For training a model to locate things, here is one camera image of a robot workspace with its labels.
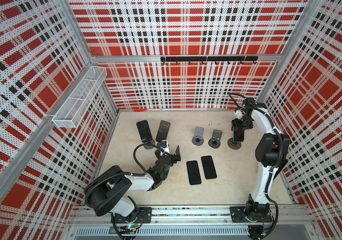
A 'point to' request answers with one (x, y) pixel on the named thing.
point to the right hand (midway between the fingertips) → (240, 128)
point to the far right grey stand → (234, 145)
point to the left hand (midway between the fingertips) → (172, 148)
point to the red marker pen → (139, 110)
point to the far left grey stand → (151, 142)
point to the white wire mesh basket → (70, 113)
